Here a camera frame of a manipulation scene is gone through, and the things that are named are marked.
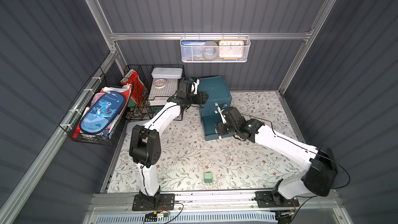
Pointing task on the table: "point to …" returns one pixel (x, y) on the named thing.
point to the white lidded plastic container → (166, 72)
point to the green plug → (208, 177)
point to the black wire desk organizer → (155, 97)
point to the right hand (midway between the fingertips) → (222, 122)
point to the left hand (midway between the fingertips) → (206, 97)
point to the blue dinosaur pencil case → (103, 113)
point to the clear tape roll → (159, 83)
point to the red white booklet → (138, 90)
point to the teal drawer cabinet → (219, 95)
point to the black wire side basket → (99, 83)
